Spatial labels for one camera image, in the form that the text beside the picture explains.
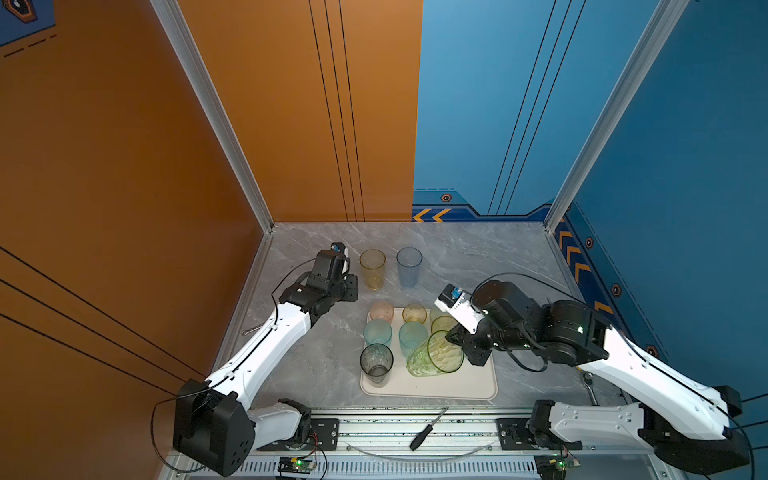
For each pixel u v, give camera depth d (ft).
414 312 3.00
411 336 2.80
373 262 3.03
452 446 2.38
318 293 1.89
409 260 3.19
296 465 2.32
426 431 2.43
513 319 1.45
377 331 2.84
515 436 2.38
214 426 1.26
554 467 2.32
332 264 2.01
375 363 2.69
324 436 2.43
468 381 2.67
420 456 2.33
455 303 1.71
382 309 3.01
